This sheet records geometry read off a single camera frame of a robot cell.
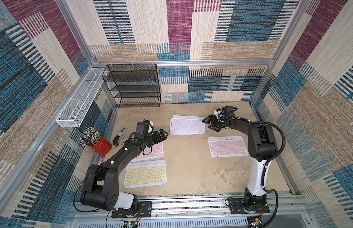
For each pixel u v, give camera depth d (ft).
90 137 2.67
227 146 3.15
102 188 1.39
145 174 2.79
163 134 2.62
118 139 3.14
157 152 3.07
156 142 2.59
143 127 2.25
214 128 3.09
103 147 2.85
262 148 1.86
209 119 3.07
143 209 2.40
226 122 2.60
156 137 2.55
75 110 2.38
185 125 3.45
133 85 3.55
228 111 2.79
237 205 2.40
